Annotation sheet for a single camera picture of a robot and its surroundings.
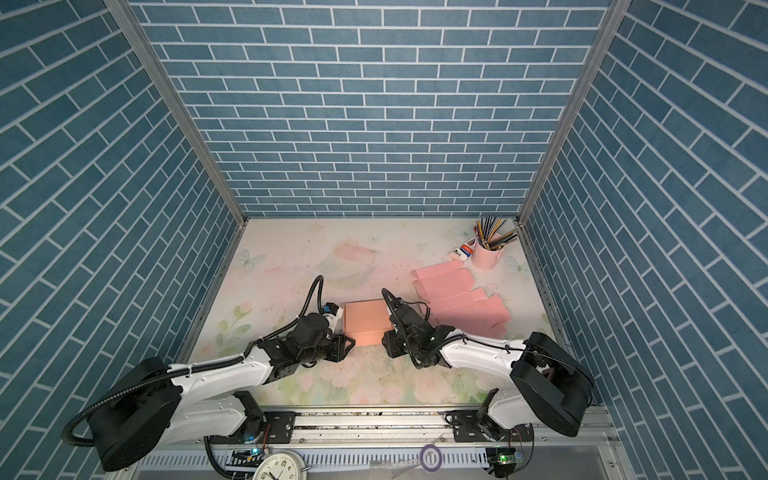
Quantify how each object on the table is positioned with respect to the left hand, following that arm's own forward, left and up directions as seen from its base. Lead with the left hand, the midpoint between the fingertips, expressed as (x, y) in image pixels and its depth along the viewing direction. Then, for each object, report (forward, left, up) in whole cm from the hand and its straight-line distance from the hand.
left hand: (352, 344), depth 85 cm
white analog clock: (-28, +13, +1) cm, 31 cm away
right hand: (+1, -9, +1) cm, 9 cm away
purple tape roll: (-26, -18, -2) cm, 32 cm away
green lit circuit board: (-28, -38, -3) cm, 47 cm away
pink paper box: (+19, -30, -2) cm, 35 cm away
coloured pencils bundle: (+36, -44, +11) cm, 58 cm away
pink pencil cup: (+27, -43, +4) cm, 51 cm away
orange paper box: (+7, -4, 0) cm, 8 cm away
